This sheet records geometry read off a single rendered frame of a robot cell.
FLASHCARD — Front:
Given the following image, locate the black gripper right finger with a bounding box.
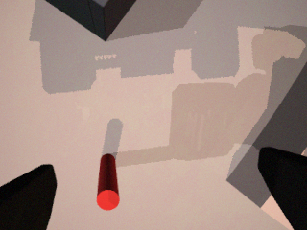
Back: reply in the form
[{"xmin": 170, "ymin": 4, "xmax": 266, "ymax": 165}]
[{"xmin": 258, "ymin": 147, "xmax": 307, "ymax": 230}]

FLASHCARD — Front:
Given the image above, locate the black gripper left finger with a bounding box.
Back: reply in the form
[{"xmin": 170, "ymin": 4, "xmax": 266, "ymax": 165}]
[{"xmin": 0, "ymin": 164, "xmax": 58, "ymax": 230}]

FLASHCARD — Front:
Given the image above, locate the dark red peg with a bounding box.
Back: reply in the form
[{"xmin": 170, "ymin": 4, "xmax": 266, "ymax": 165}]
[{"xmin": 97, "ymin": 153, "xmax": 120, "ymax": 210}]

